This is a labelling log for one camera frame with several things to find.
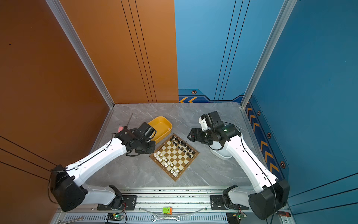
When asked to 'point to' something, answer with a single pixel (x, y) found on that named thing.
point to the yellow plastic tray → (163, 127)
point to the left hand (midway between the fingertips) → (154, 148)
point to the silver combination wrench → (154, 217)
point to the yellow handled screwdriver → (126, 126)
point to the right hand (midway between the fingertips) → (192, 138)
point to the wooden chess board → (174, 157)
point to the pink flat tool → (120, 129)
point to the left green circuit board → (114, 217)
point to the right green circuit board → (235, 218)
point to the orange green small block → (167, 210)
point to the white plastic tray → (222, 152)
